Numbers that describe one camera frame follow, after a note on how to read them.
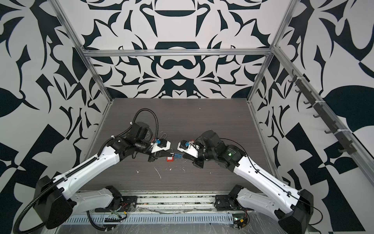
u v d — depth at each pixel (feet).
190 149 1.92
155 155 2.07
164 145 1.95
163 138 1.95
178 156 2.25
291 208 1.28
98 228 2.25
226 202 2.44
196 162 1.98
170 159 2.92
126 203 2.39
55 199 1.25
